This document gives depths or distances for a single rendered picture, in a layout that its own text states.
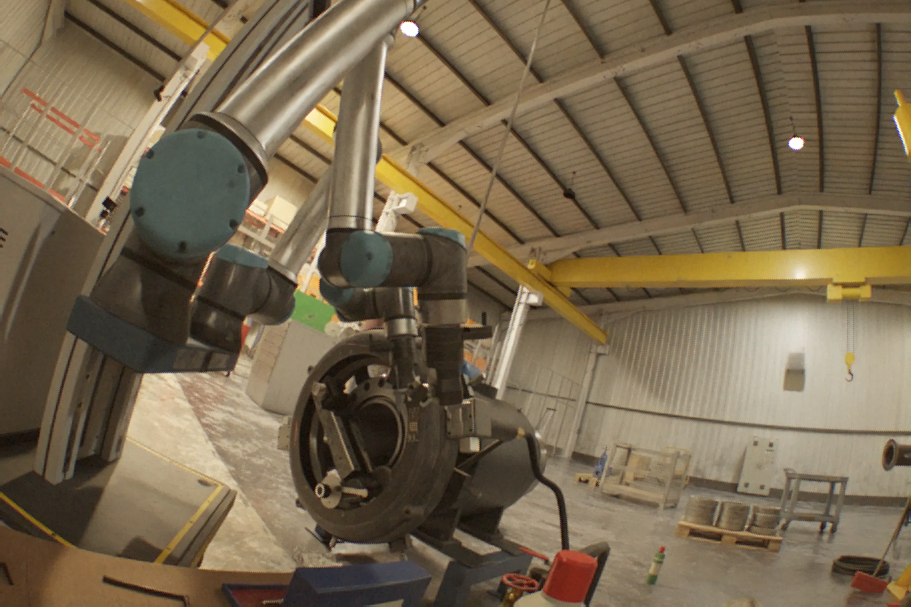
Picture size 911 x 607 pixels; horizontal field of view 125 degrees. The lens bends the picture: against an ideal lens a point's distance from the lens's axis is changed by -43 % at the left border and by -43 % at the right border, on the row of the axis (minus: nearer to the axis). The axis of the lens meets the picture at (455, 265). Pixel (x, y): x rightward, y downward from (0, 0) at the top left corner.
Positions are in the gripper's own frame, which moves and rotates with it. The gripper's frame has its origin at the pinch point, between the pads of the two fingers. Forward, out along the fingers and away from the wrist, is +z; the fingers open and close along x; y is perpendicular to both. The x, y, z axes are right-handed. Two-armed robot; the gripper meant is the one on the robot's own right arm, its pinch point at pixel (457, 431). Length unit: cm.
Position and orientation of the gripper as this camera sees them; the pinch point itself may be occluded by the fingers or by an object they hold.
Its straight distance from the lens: 79.7
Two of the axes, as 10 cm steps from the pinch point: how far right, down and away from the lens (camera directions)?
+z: 0.2, 10.0, -0.6
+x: 4.1, -0.6, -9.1
